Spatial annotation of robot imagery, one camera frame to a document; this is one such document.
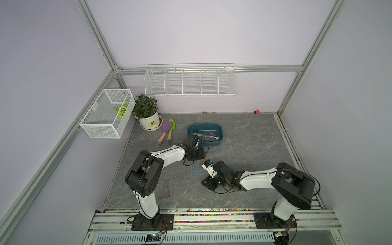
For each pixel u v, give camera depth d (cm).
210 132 108
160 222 74
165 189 85
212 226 74
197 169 91
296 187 46
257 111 124
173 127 112
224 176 68
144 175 48
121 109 81
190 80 101
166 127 112
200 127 109
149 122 105
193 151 80
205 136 106
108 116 85
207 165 79
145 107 98
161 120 116
